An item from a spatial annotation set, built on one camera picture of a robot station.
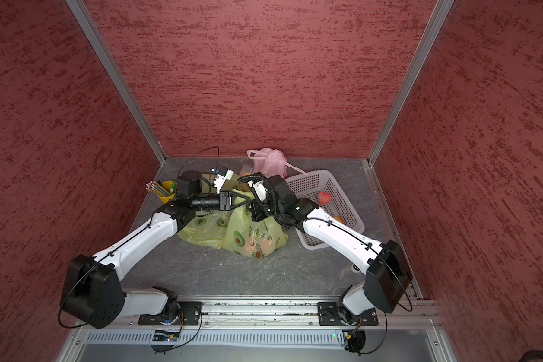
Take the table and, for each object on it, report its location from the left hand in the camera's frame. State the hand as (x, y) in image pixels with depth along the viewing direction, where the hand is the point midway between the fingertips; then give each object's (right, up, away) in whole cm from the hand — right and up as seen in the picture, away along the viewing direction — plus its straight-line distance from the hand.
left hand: (247, 205), depth 74 cm
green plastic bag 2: (-20, -13, +20) cm, 31 cm away
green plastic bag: (-5, -9, +2) cm, 10 cm away
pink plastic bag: (+7, +16, +24) cm, 30 cm away
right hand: (0, -3, +3) cm, 4 cm away
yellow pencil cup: (-38, +4, +20) cm, 43 cm away
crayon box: (-6, +14, +40) cm, 42 cm away
